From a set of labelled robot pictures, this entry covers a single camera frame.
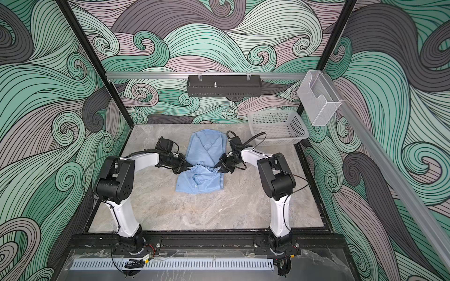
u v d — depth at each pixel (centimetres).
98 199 92
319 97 79
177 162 86
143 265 70
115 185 51
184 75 94
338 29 77
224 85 95
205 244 74
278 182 53
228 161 86
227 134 89
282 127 119
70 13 73
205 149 104
